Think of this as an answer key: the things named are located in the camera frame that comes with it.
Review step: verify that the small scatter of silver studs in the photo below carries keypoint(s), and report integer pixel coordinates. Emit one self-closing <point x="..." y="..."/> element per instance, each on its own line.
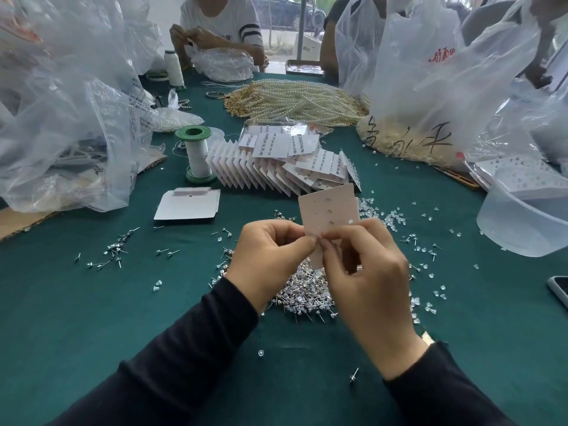
<point x="111" y="250"/>

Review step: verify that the clear plastic earring backs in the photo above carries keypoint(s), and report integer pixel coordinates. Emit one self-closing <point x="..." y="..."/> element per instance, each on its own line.
<point x="377" y="212"/>

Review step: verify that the pile of silver stud earrings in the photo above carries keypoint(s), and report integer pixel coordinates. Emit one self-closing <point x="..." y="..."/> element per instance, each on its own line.
<point x="306" y="292"/>

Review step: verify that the pile of pearl strands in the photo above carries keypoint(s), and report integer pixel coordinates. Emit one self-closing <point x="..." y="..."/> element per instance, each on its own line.
<point x="293" y="102"/>

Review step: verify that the white thread cone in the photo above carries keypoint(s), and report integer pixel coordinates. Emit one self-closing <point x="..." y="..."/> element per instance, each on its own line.
<point x="174" y="68"/>

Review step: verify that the green spool of white thread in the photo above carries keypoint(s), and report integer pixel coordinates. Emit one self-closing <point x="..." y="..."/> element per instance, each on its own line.
<point x="196" y="155"/>

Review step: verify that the dark parked car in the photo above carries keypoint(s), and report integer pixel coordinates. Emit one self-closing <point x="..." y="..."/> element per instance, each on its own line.
<point x="284" y="8"/>

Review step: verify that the single ear stud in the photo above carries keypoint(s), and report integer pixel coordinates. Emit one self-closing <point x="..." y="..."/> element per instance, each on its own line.
<point x="353" y="376"/>

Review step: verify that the white-edged smartphone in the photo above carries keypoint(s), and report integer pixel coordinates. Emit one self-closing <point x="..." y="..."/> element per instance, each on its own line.
<point x="560" y="290"/>

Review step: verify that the heap of clear plastic bags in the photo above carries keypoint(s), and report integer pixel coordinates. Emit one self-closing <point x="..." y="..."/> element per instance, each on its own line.
<point x="523" y="133"/>

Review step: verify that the person's left forearm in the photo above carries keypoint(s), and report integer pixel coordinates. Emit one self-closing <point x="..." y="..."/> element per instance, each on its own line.
<point x="164" y="368"/>

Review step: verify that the person's right forearm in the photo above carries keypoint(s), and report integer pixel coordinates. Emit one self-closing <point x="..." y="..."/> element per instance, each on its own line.
<point x="443" y="390"/>

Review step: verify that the small bag of pearls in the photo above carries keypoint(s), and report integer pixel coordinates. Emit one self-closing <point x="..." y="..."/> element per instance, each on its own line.
<point x="175" y="117"/>

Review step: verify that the brown cardboard sheet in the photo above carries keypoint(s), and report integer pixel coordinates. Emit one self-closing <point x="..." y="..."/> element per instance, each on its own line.
<point x="22" y="221"/>

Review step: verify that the row of white cards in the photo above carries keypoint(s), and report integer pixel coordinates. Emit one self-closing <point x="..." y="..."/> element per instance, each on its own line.
<point x="266" y="164"/>

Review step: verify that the white earring card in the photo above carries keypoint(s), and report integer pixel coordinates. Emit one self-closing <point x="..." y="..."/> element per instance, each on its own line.
<point x="328" y="208"/>

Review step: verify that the stack of white cards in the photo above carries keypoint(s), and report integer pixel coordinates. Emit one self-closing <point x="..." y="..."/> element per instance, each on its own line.
<point x="186" y="206"/>

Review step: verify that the clear plastic bowl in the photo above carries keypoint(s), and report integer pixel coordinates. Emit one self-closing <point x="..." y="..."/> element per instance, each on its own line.
<point x="523" y="221"/>

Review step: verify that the white handwritten plastic bag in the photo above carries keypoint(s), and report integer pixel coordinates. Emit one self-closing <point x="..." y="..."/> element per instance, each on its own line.
<point x="435" y="84"/>

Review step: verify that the large clear plastic bag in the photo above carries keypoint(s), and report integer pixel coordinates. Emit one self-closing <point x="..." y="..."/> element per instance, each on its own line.
<point x="75" y="155"/>

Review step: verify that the white red-printed plastic bag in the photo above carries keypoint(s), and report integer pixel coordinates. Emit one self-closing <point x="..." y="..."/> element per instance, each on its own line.
<point x="80" y="35"/>

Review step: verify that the orange and black tool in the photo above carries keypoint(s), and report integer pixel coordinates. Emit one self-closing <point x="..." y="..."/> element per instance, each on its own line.
<point x="459" y="177"/>

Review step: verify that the person's right hand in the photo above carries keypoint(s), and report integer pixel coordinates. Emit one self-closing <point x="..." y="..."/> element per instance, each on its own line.
<point x="372" y="297"/>

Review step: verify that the person's left hand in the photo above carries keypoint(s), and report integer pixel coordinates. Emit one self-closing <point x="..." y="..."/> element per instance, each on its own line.
<point x="266" y="261"/>

